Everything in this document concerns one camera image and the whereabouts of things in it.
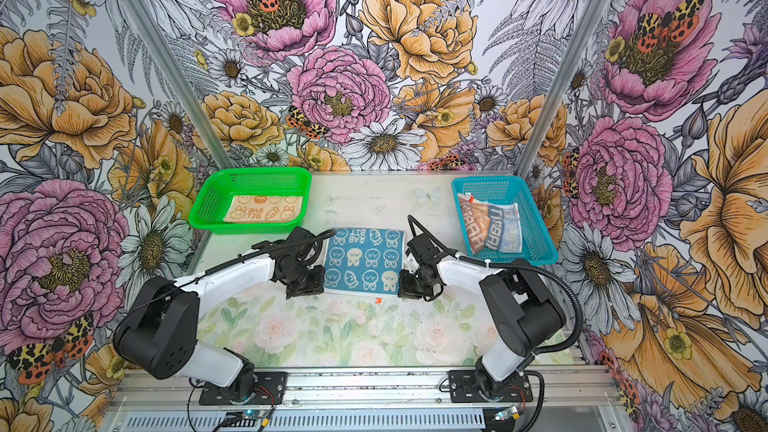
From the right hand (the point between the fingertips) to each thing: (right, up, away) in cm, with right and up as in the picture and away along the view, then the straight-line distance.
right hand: (402, 302), depth 88 cm
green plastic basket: (-67, +34, +21) cm, 78 cm away
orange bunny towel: (-49, +27, +21) cm, 60 cm away
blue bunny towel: (-11, +10, +9) cm, 18 cm away
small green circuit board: (-36, -21, -17) cm, 45 cm away
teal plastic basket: (+41, +16, +4) cm, 44 cm away
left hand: (-24, +2, -2) cm, 24 cm away
